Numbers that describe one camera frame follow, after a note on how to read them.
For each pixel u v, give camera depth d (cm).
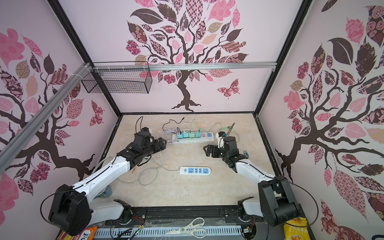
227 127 111
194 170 87
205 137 103
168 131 107
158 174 88
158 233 70
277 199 42
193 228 70
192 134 98
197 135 100
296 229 66
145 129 76
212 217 75
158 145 74
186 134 98
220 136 79
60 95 69
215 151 77
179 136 99
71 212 40
